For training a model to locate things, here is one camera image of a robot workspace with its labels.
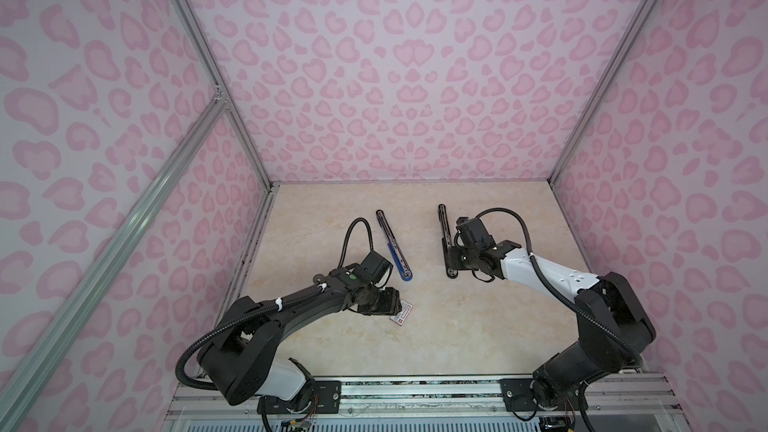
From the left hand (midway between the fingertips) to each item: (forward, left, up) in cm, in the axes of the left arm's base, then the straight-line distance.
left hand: (397, 307), depth 83 cm
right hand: (+14, -17, +3) cm, 22 cm away
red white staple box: (+1, -3, -3) cm, 4 cm away
